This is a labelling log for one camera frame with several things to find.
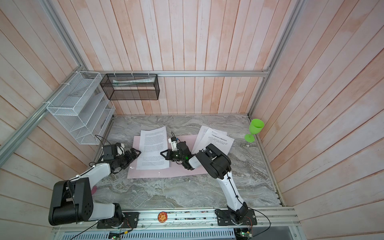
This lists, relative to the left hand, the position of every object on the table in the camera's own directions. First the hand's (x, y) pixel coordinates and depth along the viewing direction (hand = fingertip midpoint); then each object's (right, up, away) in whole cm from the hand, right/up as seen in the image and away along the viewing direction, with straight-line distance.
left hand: (137, 157), depth 91 cm
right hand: (+14, +2, +3) cm, 14 cm away
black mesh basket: (-9, +48, +13) cm, 51 cm away
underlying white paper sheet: (+41, +13, +16) cm, 46 cm away
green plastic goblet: (+75, +19, +2) cm, 77 cm away
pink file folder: (+23, -6, -1) cm, 24 cm away
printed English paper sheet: (+7, +8, +10) cm, 15 cm away
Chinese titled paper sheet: (+50, +12, +16) cm, 54 cm away
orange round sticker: (+19, -27, -17) cm, 37 cm away
